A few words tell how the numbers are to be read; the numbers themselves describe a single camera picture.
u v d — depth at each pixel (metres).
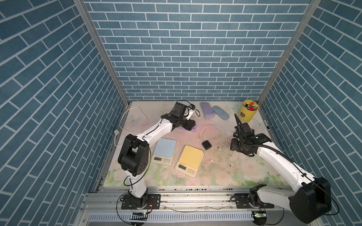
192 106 0.80
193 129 1.02
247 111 0.98
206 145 0.94
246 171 0.86
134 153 0.49
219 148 0.94
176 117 0.69
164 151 0.90
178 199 0.75
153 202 0.73
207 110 1.12
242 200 0.74
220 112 1.12
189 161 0.87
